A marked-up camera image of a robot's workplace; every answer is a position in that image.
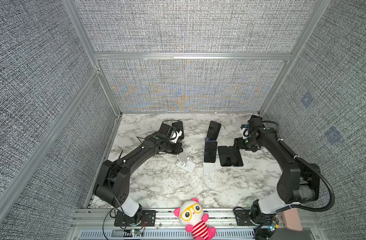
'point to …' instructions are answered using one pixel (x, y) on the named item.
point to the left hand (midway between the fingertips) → (182, 150)
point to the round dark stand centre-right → (207, 139)
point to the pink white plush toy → (191, 214)
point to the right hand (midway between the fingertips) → (240, 146)
